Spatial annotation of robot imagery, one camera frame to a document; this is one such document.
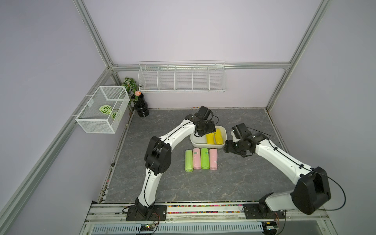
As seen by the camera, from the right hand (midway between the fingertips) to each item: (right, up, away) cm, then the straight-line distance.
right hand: (228, 148), depth 85 cm
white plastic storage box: (-15, +2, +14) cm, 21 cm away
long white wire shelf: (-27, +47, +14) cm, 56 cm away
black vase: (-61, +28, +27) cm, 72 cm away
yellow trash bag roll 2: (-9, +4, +15) cm, 17 cm away
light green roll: (-23, -8, +4) cm, 25 cm away
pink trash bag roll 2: (-8, -8, +5) cm, 12 cm away
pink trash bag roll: (-18, -7, +5) cm, 20 cm away
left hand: (-8, +10, +6) cm, 14 cm away
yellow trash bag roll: (-3, +4, +14) cm, 15 cm away
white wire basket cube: (-68, +21, -7) cm, 72 cm away
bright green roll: (-13, -7, +7) cm, 16 cm away
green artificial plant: (-63, +40, +14) cm, 76 cm away
